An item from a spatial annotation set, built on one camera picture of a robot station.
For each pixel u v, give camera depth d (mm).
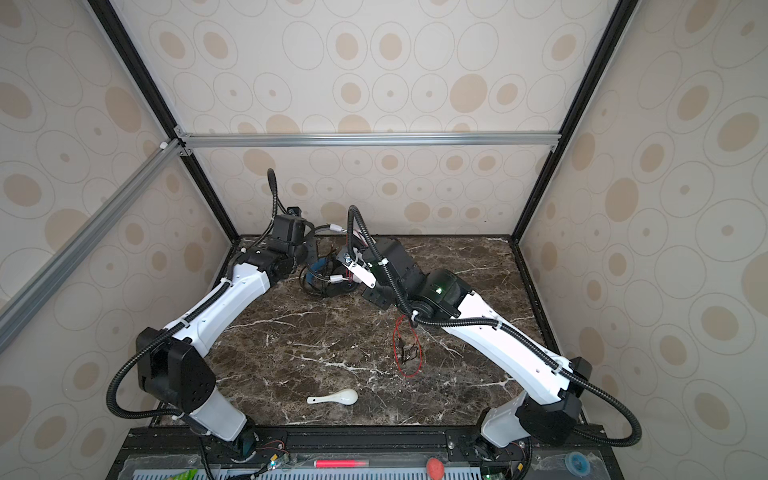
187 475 686
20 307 515
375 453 726
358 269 547
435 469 682
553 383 398
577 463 714
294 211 725
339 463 713
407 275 459
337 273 813
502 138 1509
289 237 631
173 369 428
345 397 807
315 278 1064
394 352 903
